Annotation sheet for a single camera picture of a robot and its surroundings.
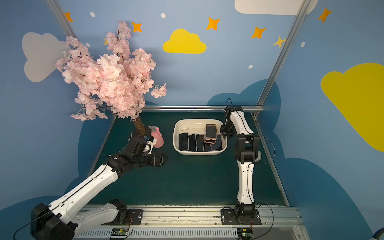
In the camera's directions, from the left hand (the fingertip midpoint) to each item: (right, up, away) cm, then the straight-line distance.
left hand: (161, 155), depth 79 cm
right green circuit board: (+43, -38, -6) cm, 57 cm away
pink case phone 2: (+34, +2, +25) cm, 42 cm away
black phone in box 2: (+22, +5, +20) cm, 30 cm away
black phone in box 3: (+27, +2, +20) cm, 33 cm away
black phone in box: (+16, +4, +22) cm, 28 cm away
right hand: (+40, +9, +21) cm, 47 cm away
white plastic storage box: (+20, +16, +35) cm, 43 cm away
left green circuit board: (-19, -36, -7) cm, 42 cm away
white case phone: (+10, +5, +26) cm, 28 cm away
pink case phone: (+30, +12, +27) cm, 42 cm away
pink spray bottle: (-6, +11, +13) cm, 18 cm away
